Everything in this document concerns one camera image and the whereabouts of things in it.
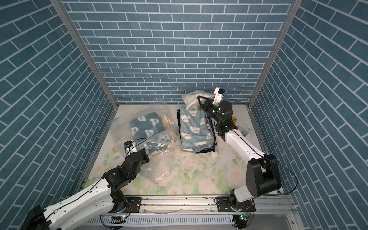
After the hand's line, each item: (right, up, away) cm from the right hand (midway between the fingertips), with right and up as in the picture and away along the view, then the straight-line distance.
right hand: (198, 96), depth 75 cm
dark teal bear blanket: (-36, -18, +25) cm, 47 cm away
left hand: (-27, -30, +6) cm, 41 cm away
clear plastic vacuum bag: (-22, -40, +14) cm, 48 cm away
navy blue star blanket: (+9, -32, +14) cm, 36 cm away
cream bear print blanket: (-4, -2, +4) cm, 6 cm away
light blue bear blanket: (-1, -20, +22) cm, 30 cm away
